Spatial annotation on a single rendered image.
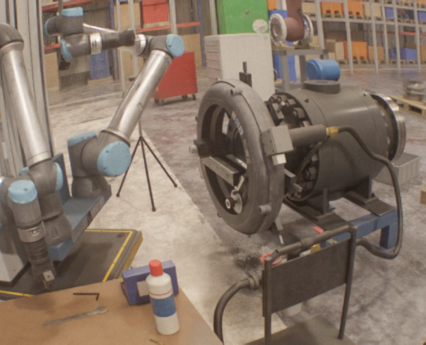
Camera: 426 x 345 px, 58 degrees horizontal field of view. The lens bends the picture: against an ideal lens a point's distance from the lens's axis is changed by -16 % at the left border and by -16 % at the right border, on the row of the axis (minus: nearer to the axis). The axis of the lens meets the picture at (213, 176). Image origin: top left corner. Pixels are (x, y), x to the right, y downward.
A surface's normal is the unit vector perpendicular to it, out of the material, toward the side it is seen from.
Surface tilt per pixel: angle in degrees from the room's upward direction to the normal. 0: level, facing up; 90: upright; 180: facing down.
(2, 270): 90
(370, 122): 63
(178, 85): 90
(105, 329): 0
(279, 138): 68
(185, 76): 90
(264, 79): 90
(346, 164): 102
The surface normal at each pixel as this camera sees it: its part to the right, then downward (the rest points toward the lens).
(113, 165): 0.74, 0.22
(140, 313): -0.08, -0.94
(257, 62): 0.29, 0.29
